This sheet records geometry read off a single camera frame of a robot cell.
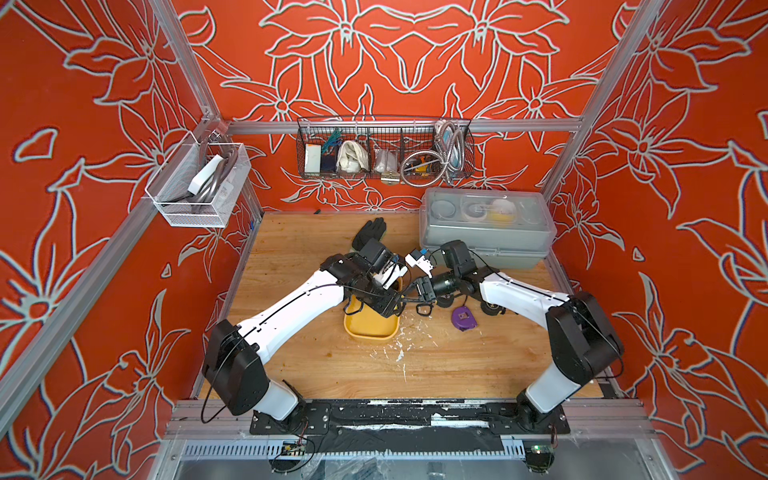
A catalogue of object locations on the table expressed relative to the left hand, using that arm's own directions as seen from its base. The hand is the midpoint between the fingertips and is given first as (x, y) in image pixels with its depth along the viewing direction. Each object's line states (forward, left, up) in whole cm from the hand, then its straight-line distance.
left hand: (393, 300), depth 77 cm
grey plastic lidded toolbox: (+29, -34, -1) cm, 45 cm away
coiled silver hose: (+36, -8, +17) cm, 40 cm away
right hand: (-1, -1, +1) cm, 2 cm away
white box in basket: (+39, +28, +17) cm, 51 cm away
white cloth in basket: (+39, +15, +18) cm, 45 cm away
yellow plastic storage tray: (0, +8, -16) cm, 18 cm away
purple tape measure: (+2, -21, -13) cm, 25 cm away
